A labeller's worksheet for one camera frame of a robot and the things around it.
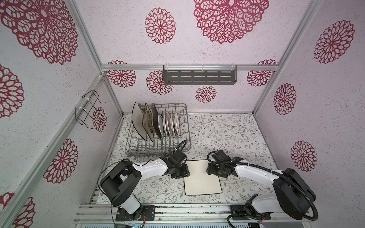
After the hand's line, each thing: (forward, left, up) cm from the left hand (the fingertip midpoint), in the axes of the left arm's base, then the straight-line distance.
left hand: (186, 177), depth 86 cm
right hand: (+4, -14, +1) cm, 15 cm away
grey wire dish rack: (+23, +34, 0) cm, 41 cm away
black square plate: (+41, +22, +13) cm, 48 cm away
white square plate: (+33, +32, +17) cm, 49 cm away
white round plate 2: (+31, +14, +14) cm, 36 cm away
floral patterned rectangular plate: (+32, +26, +13) cm, 44 cm away
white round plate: (+35, +17, +11) cm, 40 cm away
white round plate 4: (+40, +6, +3) cm, 41 cm away
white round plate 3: (+34, +10, +16) cm, 39 cm away
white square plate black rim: (-3, -8, 0) cm, 8 cm away
